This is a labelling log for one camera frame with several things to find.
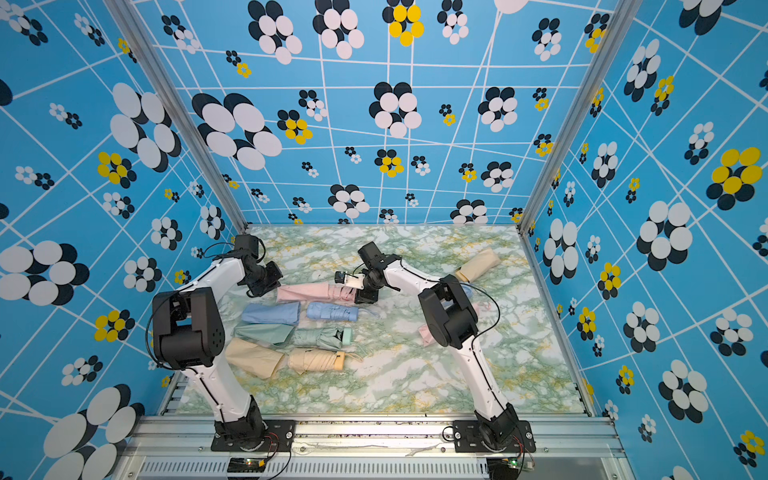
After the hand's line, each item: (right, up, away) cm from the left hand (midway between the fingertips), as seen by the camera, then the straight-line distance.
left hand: (283, 278), depth 98 cm
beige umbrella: (+13, -21, -15) cm, 29 cm away
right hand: (+26, -4, +4) cm, 27 cm away
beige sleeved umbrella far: (+68, +4, +10) cm, 69 cm away
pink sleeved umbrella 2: (+46, -16, -9) cm, 49 cm away
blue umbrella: (+17, -10, -5) cm, 20 cm away
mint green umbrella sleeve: (+1, -16, -10) cm, 19 cm away
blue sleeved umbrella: (+1, -10, -7) cm, 12 cm away
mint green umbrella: (+18, -16, -12) cm, 27 cm away
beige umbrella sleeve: (-4, -21, -14) cm, 26 cm away
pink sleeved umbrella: (+9, -4, -2) cm, 10 cm away
